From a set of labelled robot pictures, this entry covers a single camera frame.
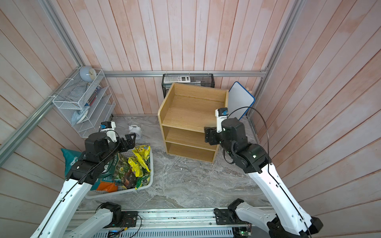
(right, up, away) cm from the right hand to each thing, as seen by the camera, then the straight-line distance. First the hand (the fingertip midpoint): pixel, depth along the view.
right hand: (211, 126), depth 65 cm
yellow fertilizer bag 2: (-37, -22, +9) cm, 44 cm away
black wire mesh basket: (0, +33, +36) cm, 48 cm away
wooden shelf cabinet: (-12, +8, +13) cm, 19 cm away
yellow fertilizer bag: (-37, -16, +21) cm, 46 cm away
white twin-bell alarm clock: (-47, -2, +35) cm, 59 cm away
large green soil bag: (-45, -23, +4) cm, 51 cm away
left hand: (-40, -6, +6) cm, 41 cm away
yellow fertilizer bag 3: (-35, -29, +11) cm, 47 cm away
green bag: (-65, -15, +2) cm, 67 cm away
